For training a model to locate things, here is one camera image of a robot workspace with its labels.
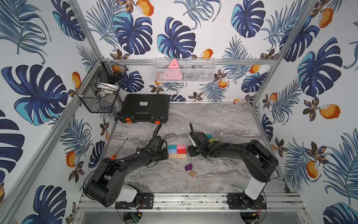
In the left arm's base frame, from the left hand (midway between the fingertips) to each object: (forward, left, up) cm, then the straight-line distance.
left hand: (166, 153), depth 90 cm
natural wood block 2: (-1, -10, -1) cm, 10 cm away
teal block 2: (+5, -3, 0) cm, 6 cm away
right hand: (+6, -17, -2) cm, 18 cm away
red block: (+3, -10, -2) cm, 10 cm away
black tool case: (+40, +19, -2) cm, 44 cm away
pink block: (+5, -9, 0) cm, 11 cm away
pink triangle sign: (+41, -1, +33) cm, 52 cm away
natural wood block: (0, -4, -2) cm, 5 cm away
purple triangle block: (-7, -15, -2) cm, 17 cm away
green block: (+14, -31, -3) cm, 34 cm away
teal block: (+16, -29, -1) cm, 33 cm away
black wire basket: (+24, +42, +29) cm, 56 cm away
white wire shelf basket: (+53, -13, +28) cm, 61 cm away
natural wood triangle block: (-11, -17, -2) cm, 20 cm away
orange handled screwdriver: (-4, +34, -2) cm, 34 cm away
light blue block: (+3, -4, -1) cm, 5 cm away
